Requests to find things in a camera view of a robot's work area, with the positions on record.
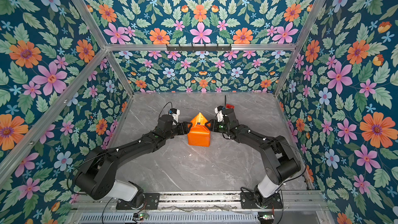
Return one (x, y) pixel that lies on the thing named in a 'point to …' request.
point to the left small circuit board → (139, 216)
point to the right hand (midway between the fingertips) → (208, 124)
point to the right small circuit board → (266, 217)
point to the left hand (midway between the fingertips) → (190, 121)
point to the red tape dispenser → (229, 106)
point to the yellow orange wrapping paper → (199, 134)
